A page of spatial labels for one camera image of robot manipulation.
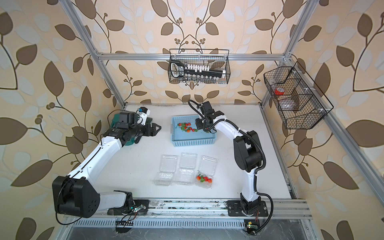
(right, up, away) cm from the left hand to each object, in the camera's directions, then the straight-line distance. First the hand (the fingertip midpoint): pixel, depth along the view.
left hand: (152, 125), depth 82 cm
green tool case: (-36, +2, +26) cm, 44 cm away
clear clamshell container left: (+7, -26, +7) cm, 28 cm away
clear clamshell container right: (+29, -29, +1) cm, 41 cm away
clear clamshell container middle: (+19, -23, +6) cm, 31 cm away
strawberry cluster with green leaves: (+16, -3, +23) cm, 28 cm away
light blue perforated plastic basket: (+16, -7, +20) cm, 27 cm away
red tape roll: (+70, +19, -1) cm, 73 cm away
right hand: (+27, 0, +14) cm, 30 cm away
